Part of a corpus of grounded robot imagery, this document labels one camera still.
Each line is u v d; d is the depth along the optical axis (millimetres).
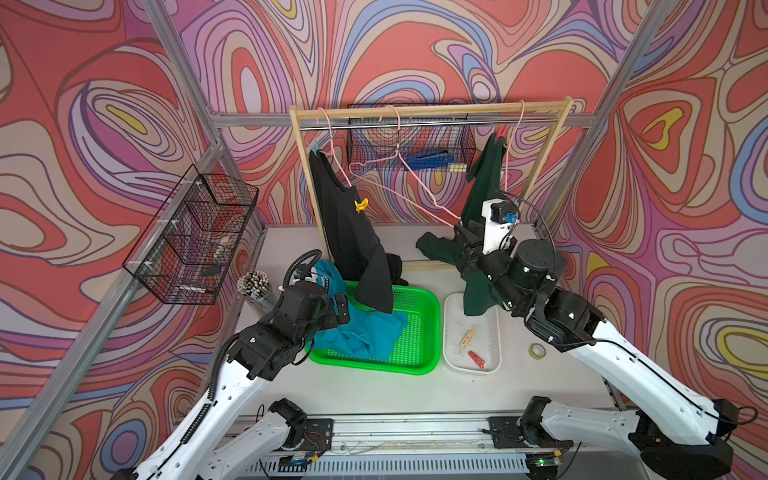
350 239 825
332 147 954
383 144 1017
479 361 842
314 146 990
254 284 803
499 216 461
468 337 882
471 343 878
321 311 520
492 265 508
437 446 731
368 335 834
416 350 882
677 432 388
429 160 908
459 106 616
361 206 630
